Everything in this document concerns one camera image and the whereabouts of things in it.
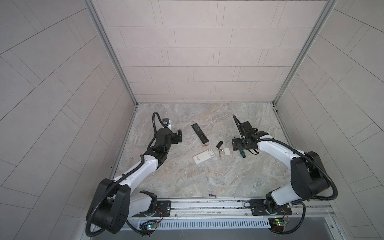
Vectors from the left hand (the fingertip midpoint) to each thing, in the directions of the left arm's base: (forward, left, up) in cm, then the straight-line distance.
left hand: (175, 127), depth 86 cm
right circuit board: (-44, -50, -13) cm, 68 cm away
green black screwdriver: (-10, -40, -12) cm, 43 cm away
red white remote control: (-12, -16, -13) cm, 24 cm away
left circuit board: (-46, +7, -9) cm, 47 cm away
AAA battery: (-10, -27, -14) cm, 32 cm away
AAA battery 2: (-33, -21, -13) cm, 41 cm away
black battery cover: (-4, -27, -14) cm, 30 cm away
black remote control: (+3, -14, -12) cm, 19 cm away
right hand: (-5, -38, -11) cm, 40 cm away
